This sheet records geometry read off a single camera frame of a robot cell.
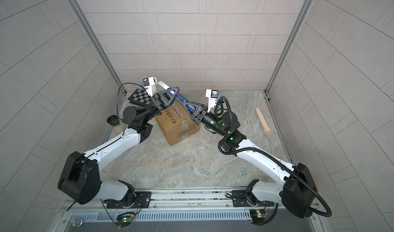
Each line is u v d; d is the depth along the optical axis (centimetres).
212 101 57
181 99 59
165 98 58
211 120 56
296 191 38
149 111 55
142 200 71
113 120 87
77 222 62
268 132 91
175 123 79
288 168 41
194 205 71
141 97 108
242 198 72
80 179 40
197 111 56
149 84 58
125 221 65
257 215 68
